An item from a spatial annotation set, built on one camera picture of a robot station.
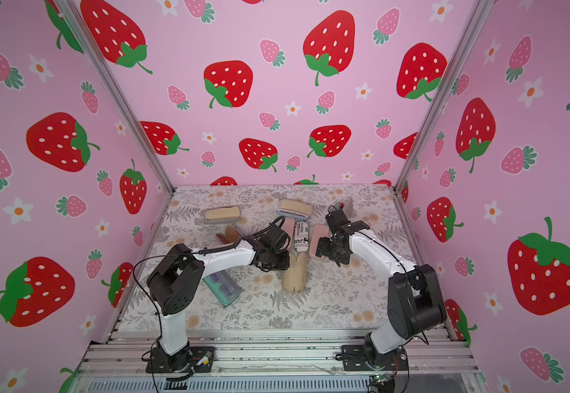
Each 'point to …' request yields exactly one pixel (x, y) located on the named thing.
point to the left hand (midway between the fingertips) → (291, 265)
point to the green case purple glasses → (223, 286)
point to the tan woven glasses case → (295, 277)
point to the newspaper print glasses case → (301, 234)
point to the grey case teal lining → (347, 206)
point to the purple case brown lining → (232, 236)
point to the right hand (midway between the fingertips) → (336, 254)
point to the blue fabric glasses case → (295, 209)
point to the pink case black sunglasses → (318, 231)
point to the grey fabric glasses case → (222, 215)
